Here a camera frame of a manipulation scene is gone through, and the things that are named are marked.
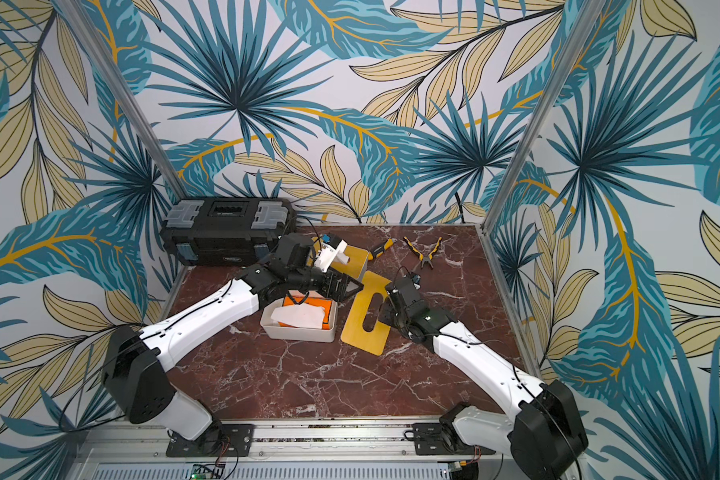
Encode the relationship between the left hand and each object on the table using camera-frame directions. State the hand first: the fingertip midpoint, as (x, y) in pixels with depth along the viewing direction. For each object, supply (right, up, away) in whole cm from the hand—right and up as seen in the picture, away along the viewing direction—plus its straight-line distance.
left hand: (350, 285), depth 76 cm
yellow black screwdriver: (+9, +9, +34) cm, 36 cm away
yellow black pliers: (+25, +7, +34) cm, 43 cm away
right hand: (+9, -7, +7) cm, 14 cm away
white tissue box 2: (-23, -15, +11) cm, 29 cm away
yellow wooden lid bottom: (+1, -13, +3) cm, 14 cm away
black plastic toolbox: (-40, +15, +19) cm, 47 cm away
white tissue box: (+3, +2, +6) cm, 7 cm away
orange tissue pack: (-9, -2, -6) cm, 11 cm away
